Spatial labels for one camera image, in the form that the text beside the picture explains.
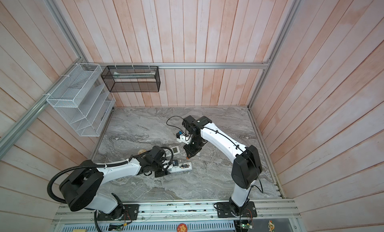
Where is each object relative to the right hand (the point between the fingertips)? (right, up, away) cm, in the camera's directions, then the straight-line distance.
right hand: (190, 154), depth 80 cm
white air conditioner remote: (-9, -1, +15) cm, 18 cm away
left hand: (-14, -11, +8) cm, 20 cm away
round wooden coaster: (-32, -1, +15) cm, 35 cm away
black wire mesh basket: (-41, +49, +24) cm, 68 cm away
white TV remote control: (-3, -9, +7) cm, 12 cm away
